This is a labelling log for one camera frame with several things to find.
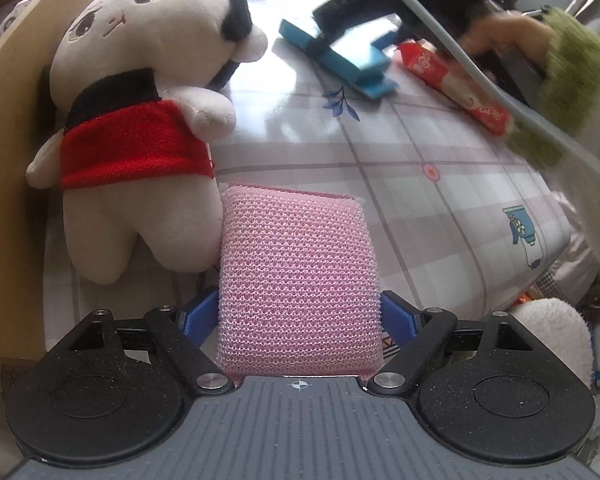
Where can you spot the pink mesh sponge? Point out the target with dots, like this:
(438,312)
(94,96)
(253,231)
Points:
(300,270)

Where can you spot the white plush doll red shirt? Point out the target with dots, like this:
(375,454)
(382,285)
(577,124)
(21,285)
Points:
(130,85)

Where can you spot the brown cardboard box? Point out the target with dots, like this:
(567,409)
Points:
(10,160)

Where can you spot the person's right hand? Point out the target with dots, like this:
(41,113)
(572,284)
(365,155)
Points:
(510,30)

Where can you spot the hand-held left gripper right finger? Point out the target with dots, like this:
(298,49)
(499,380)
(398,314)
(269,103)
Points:
(399,320)

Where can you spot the red white wipes pack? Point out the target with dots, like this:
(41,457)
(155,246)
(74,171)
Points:
(440,72)

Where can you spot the teal towel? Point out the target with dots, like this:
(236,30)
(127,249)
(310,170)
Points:
(352,60)

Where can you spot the white fluffy garment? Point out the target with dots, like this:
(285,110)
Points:
(555,340)

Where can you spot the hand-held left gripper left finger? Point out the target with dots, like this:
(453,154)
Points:
(200,317)

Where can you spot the checked floral tablecloth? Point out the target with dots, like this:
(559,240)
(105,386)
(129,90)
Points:
(405,185)

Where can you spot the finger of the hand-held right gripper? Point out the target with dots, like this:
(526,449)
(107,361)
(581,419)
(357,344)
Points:
(360,46)
(350,2)

